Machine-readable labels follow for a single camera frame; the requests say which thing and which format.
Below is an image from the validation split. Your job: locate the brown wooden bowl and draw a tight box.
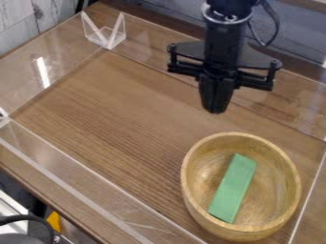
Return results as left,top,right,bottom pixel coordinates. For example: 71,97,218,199
180,132,302,242

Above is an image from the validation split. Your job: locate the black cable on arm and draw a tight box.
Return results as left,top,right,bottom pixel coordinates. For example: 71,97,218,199
246,0,283,48

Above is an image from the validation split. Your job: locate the black cable lower left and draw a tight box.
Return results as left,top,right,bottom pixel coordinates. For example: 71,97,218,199
0,214,56,244

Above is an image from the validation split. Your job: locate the yellow and black device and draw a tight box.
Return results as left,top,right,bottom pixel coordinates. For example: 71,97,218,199
44,209,80,244

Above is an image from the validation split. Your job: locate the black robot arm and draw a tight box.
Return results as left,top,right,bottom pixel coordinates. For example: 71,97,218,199
167,0,283,113

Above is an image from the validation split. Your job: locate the green rectangular block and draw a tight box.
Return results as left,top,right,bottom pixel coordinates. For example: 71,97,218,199
207,153,258,223

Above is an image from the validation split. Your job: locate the clear acrylic corner bracket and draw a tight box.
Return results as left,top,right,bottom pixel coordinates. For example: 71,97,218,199
80,12,125,50

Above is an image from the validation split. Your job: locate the clear acrylic front wall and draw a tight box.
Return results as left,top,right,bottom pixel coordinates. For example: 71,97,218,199
0,114,207,244

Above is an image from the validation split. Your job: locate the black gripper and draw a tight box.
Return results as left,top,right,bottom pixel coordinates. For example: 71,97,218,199
167,41,283,113

